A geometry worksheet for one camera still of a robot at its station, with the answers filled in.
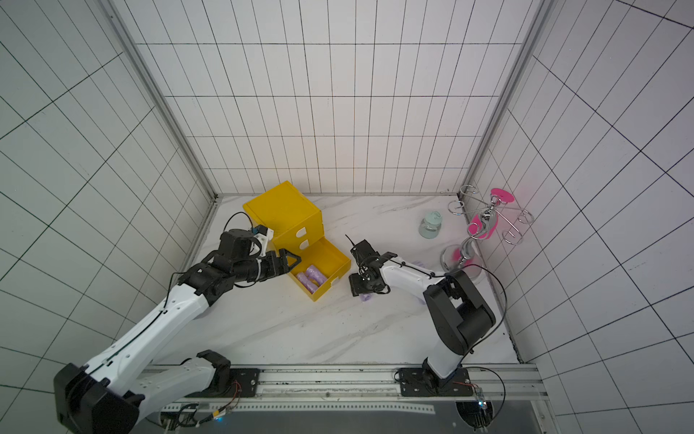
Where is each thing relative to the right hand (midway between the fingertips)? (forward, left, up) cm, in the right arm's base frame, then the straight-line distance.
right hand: (360, 281), depth 92 cm
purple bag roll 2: (0, +15, +2) cm, 15 cm away
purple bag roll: (-3, +17, +3) cm, 18 cm away
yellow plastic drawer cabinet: (+7, +20, +22) cm, 30 cm away
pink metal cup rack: (+12, -36, +26) cm, 46 cm away
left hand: (-6, +20, +18) cm, 28 cm away
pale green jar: (+22, -26, +6) cm, 34 cm away
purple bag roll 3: (-6, -2, +2) cm, 7 cm away
